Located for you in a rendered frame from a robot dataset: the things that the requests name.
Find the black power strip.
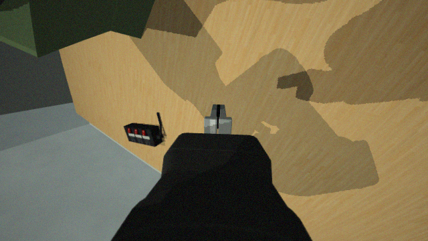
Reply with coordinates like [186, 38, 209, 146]
[124, 112, 163, 147]

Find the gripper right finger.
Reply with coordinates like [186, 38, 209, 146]
[218, 104, 232, 135]

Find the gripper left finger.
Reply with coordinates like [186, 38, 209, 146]
[204, 104, 219, 134]

